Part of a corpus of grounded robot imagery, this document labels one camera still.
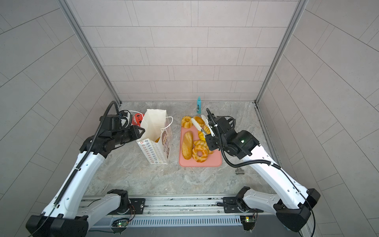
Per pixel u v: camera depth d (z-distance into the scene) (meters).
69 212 0.37
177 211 0.71
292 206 0.37
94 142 0.46
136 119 0.82
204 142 0.89
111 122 0.54
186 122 0.99
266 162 0.40
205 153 0.83
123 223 0.64
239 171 0.81
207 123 0.52
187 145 0.88
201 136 0.94
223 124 0.48
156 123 0.85
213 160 0.87
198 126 0.70
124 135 0.60
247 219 0.69
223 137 0.48
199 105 1.04
